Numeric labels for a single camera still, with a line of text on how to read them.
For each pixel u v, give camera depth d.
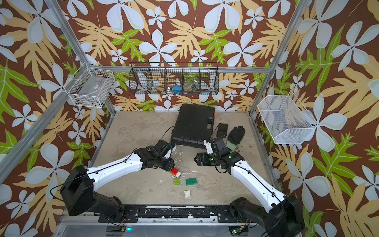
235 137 1.02
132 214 0.74
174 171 0.84
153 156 0.62
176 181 0.84
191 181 0.84
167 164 0.73
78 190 0.42
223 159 0.57
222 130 1.04
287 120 0.80
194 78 0.97
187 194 0.79
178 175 0.84
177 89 0.94
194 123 1.05
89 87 0.88
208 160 0.70
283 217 0.39
